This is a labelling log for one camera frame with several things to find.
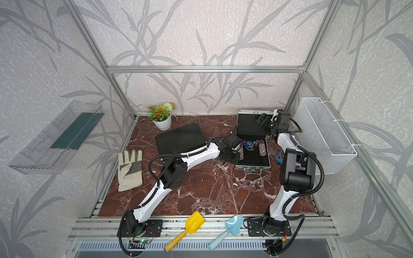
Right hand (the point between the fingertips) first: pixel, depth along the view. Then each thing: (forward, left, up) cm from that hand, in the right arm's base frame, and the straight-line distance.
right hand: (259, 118), depth 95 cm
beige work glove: (-25, +76, -15) cm, 82 cm away
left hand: (-20, +13, -15) cm, 29 cm away
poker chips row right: (-14, -2, -13) cm, 20 cm away
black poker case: (-5, +50, -14) cm, 52 cm away
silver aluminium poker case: (-9, +2, -16) cm, 18 cm away
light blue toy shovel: (-52, +17, -17) cm, 58 cm away
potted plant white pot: (+7, +62, -3) cm, 62 cm away
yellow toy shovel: (-52, +38, -17) cm, 67 cm away
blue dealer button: (-8, +5, -15) cm, 18 cm away
